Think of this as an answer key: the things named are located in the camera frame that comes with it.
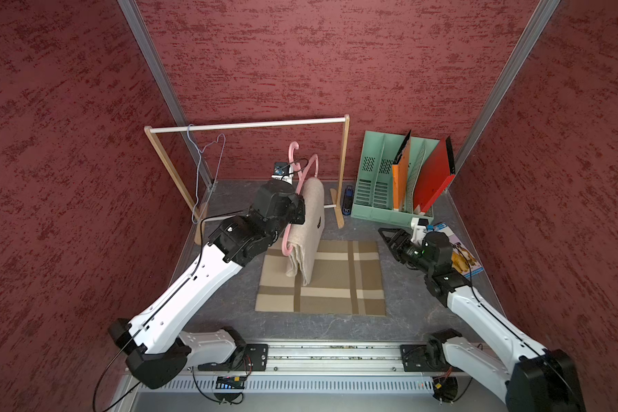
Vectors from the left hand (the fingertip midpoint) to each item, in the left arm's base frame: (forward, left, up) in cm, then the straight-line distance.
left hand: (293, 201), depth 67 cm
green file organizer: (+36, -33, -36) cm, 61 cm away
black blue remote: (+28, -20, -33) cm, 48 cm away
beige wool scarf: (-7, -4, -8) cm, 11 cm away
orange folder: (+21, -36, -11) cm, 43 cm away
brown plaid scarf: (-7, -17, -36) cm, 40 cm away
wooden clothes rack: (+26, -15, -31) cm, 43 cm away
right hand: (0, -26, -18) cm, 31 cm away
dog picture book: (0, -61, -35) cm, 71 cm away
